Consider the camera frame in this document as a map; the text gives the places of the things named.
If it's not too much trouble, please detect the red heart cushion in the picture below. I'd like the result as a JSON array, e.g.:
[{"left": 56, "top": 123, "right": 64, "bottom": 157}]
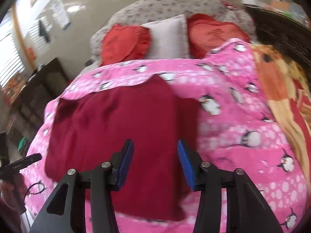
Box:
[
  {"left": 101, "top": 24, "right": 152, "bottom": 66},
  {"left": 187, "top": 14, "right": 250, "bottom": 59}
]

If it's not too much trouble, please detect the dark wooden desk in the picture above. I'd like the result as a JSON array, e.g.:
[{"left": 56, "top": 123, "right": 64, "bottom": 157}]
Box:
[{"left": 1, "top": 57, "right": 71, "bottom": 151}]

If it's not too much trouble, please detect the left red heart cushion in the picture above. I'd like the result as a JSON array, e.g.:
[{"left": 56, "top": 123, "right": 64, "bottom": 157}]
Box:
[{"left": 101, "top": 24, "right": 152, "bottom": 66}]

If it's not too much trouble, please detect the dark carved wooden headboard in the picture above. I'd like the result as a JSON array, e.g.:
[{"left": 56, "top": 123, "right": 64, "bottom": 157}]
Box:
[{"left": 244, "top": 5, "right": 311, "bottom": 81}]

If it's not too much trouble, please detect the white square pillow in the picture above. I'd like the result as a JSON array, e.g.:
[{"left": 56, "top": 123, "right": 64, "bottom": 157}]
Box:
[{"left": 142, "top": 14, "right": 190, "bottom": 59}]

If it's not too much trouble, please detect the wall calendar poster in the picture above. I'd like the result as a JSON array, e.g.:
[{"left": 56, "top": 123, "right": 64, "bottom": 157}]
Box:
[{"left": 52, "top": 0, "right": 71, "bottom": 30}]

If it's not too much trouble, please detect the pink penguin print quilt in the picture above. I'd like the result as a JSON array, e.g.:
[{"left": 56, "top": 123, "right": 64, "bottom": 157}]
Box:
[{"left": 20, "top": 38, "right": 308, "bottom": 233}]

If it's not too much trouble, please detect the floral grey bolster pillow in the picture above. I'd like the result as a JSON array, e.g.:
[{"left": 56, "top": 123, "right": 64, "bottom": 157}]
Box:
[{"left": 90, "top": 0, "right": 257, "bottom": 61}]

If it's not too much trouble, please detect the orange patterned blanket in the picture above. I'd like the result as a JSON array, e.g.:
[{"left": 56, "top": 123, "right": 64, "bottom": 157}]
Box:
[{"left": 250, "top": 44, "right": 310, "bottom": 185}]

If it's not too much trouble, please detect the right red heart cushion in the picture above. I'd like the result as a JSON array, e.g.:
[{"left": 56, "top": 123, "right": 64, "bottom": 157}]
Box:
[{"left": 187, "top": 14, "right": 250, "bottom": 59}]

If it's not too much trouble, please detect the dark red knitted garment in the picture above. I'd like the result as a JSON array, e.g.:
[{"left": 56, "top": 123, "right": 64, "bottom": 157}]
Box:
[{"left": 45, "top": 75, "right": 200, "bottom": 221}]

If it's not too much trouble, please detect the person's left hand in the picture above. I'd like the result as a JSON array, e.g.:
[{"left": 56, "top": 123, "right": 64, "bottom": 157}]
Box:
[{"left": 1, "top": 173, "right": 27, "bottom": 219}]

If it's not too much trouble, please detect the hanging dark green cloth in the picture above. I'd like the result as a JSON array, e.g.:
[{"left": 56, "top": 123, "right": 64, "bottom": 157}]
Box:
[{"left": 38, "top": 19, "right": 51, "bottom": 43}]

